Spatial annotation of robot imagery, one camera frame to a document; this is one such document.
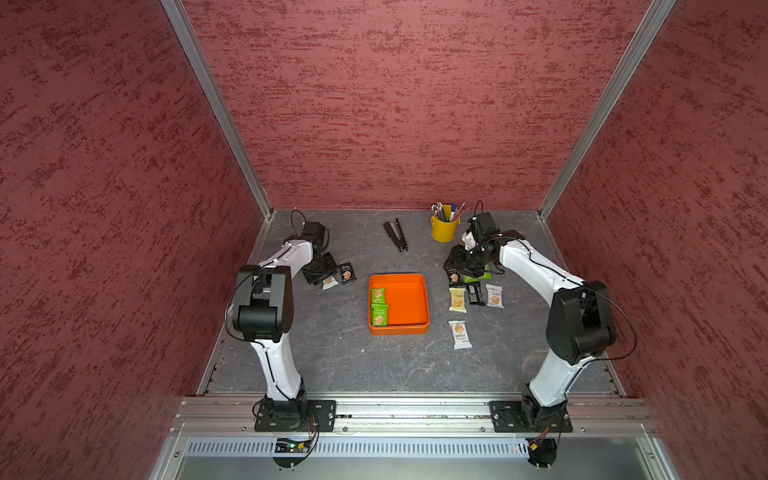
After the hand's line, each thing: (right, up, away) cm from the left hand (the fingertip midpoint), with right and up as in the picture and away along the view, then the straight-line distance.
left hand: (329, 279), depth 97 cm
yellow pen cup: (+41, +16, +12) cm, 46 cm away
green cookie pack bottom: (+17, -10, -8) cm, 21 cm away
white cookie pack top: (0, -1, -2) cm, 2 cm away
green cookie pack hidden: (+47, 0, 0) cm, 47 cm away
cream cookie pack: (+42, -6, -3) cm, 43 cm away
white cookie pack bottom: (+42, -15, -10) cm, 45 cm away
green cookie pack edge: (+16, -5, -3) cm, 17 cm away
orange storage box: (+23, -8, -1) cm, 24 cm away
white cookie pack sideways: (+55, -5, -2) cm, 55 cm away
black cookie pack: (+49, -4, 0) cm, 49 cm away
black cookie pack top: (+43, -1, +3) cm, 43 cm away
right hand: (+39, +4, -7) cm, 40 cm away
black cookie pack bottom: (+5, +2, +3) cm, 6 cm away
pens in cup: (+41, +23, +9) cm, 48 cm away
